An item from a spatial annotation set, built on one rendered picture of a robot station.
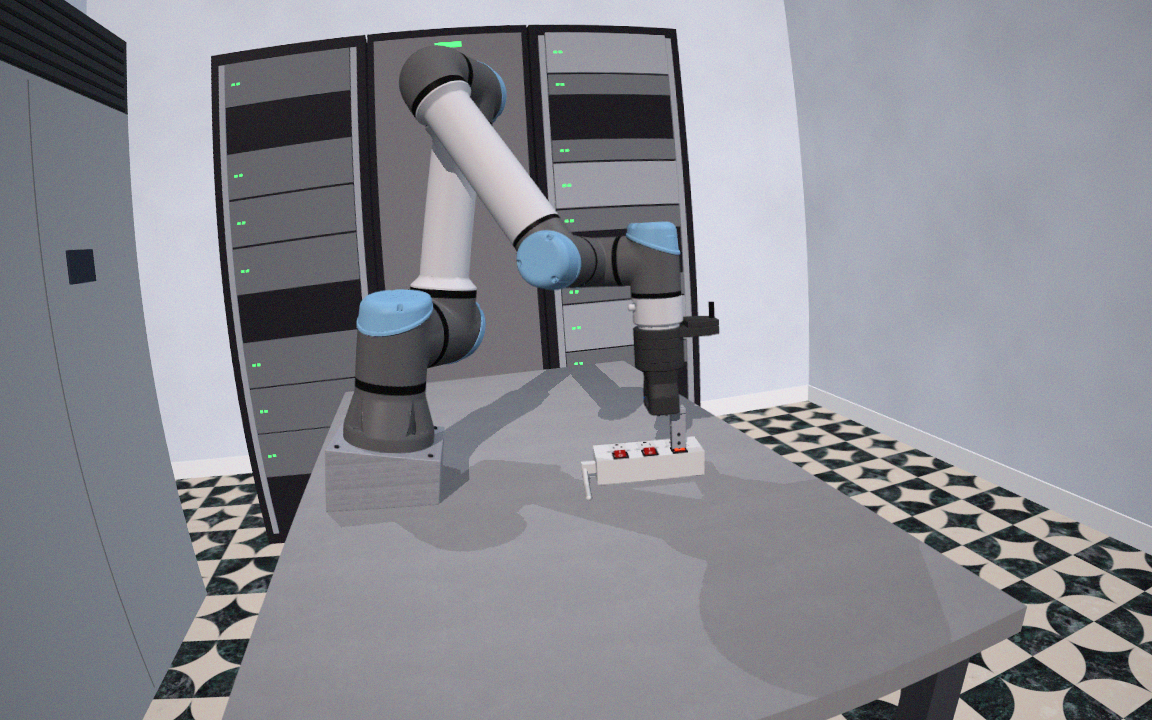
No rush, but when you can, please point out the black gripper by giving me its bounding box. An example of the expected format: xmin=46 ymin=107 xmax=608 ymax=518
xmin=628 ymin=295 xmax=720 ymax=449

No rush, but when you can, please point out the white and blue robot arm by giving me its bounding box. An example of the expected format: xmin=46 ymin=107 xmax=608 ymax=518
xmin=343 ymin=45 xmax=681 ymax=453

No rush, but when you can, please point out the white power strip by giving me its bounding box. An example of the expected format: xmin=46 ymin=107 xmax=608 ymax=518
xmin=581 ymin=437 xmax=705 ymax=501

